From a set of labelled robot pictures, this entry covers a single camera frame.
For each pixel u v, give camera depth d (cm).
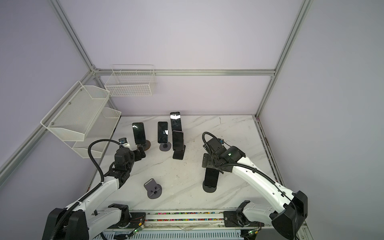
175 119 101
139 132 95
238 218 65
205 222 74
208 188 83
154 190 78
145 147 100
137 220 74
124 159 65
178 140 93
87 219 43
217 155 55
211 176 79
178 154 99
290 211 38
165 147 102
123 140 73
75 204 44
